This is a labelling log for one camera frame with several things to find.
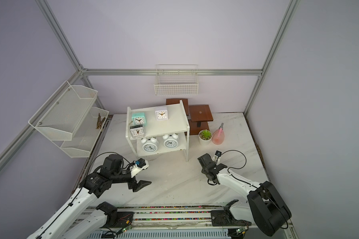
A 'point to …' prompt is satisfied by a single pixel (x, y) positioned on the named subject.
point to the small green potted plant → (205, 137)
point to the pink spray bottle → (218, 135)
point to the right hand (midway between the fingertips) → (211, 170)
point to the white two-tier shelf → (157, 128)
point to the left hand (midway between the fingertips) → (146, 176)
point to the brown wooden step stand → (198, 116)
